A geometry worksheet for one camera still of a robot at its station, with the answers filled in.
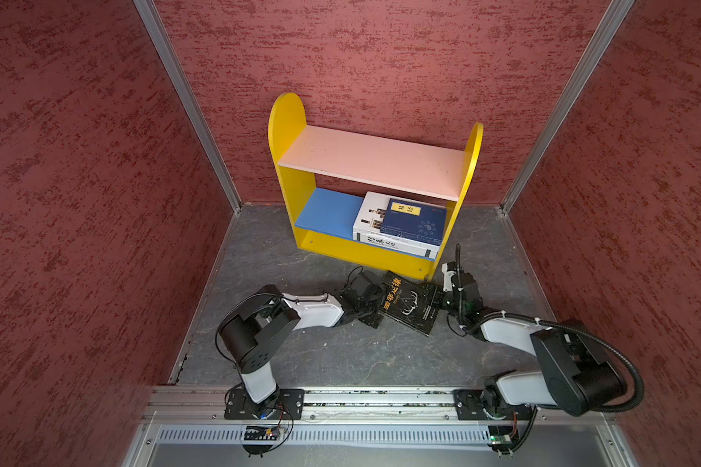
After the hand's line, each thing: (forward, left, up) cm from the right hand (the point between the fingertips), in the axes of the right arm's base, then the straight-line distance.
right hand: (423, 294), depth 92 cm
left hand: (-4, +10, +1) cm, 11 cm away
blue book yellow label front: (+15, +3, +19) cm, 24 cm away
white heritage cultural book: (+9, +9, +16) cm, 20 cm away
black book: (-2, +4, -1) cm, 4 cm away
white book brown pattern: (+18, +16, +18) cm, 30 cm away
